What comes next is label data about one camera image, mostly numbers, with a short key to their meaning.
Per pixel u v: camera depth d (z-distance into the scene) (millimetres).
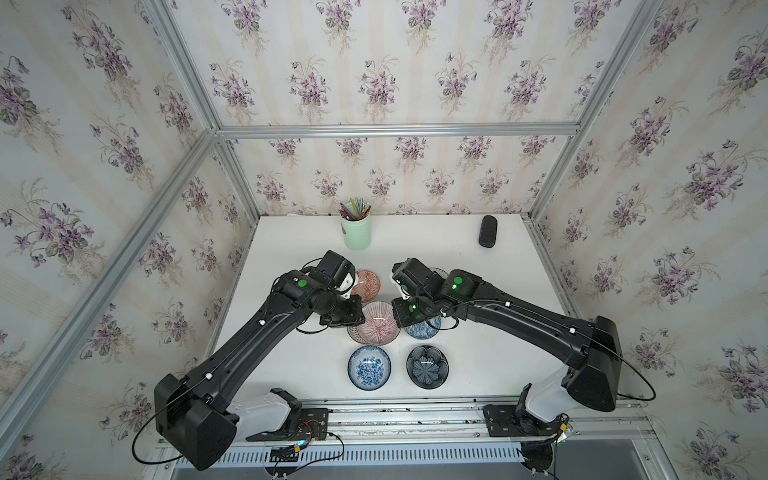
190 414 368
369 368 818
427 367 818
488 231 1147
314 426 721
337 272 592
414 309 626
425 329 882
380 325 764
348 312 648
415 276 555
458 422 750
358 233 1008
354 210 1055
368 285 981
